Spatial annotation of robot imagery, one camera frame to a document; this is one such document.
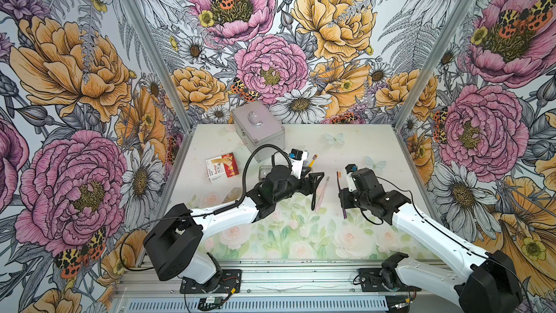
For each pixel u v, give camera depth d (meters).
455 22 0.83
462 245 0.44
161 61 0.95
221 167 1.00
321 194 0.96
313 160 0.89
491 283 0.39
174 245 0.43
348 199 0.74
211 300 0.71
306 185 0.69
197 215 0.47
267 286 0.75
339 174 0.86
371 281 0.74
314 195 0.95
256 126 1.02
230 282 0.73
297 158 0.68
